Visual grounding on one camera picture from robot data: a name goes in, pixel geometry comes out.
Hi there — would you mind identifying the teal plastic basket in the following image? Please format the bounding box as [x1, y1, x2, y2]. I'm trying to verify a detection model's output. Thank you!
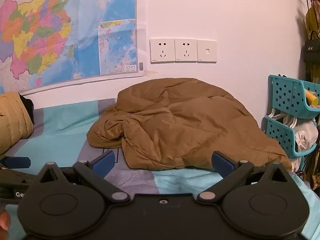
[261, 116, 317, 159]
[268, 74, 320, 119]

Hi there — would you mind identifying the green hanging garment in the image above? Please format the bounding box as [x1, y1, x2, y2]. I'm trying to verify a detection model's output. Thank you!
[305, 6, 320, 40]

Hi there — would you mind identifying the white wall socket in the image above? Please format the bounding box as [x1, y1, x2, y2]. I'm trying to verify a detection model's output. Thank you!
[149, 38, 175, 64]
[174, 39, 198, 63]

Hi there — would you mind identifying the black handbag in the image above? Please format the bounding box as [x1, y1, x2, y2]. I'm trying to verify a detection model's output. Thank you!
[303, 31, 320, 64]

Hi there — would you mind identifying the tan folded jacket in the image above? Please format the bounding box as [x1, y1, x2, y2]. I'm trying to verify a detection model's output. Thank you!
[0, 91, 35, 156]

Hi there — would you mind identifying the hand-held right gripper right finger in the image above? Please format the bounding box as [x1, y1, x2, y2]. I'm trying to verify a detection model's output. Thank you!
[197, 151, 291, 203]

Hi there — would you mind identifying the yellow item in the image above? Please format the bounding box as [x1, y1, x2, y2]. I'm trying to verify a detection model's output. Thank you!
[304, 90, 319, 107]

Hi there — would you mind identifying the person's left hand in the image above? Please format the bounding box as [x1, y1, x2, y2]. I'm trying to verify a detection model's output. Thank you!
[0, 209, 12, 232]

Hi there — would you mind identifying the teal and grey bed sheet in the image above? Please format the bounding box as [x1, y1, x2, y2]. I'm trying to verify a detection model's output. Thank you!
[0, 99, 320, 240]

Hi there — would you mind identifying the colourful wall map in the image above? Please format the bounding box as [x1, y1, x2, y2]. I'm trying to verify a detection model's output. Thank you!
[0, 0, 151, 95]

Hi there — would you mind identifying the brown down jacket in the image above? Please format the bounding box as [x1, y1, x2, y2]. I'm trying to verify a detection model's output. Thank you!
[87, 78, 292, 170]

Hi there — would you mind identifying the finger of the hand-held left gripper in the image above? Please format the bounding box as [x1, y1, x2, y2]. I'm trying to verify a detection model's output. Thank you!
[0, 156, 31, 170]

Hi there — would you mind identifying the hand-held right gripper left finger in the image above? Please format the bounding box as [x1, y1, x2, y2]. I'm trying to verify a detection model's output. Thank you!
[37, 150, 131, 204]

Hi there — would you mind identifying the white plastic bag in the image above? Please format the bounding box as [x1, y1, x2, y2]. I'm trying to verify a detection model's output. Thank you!
[295, 121, 319, 152]

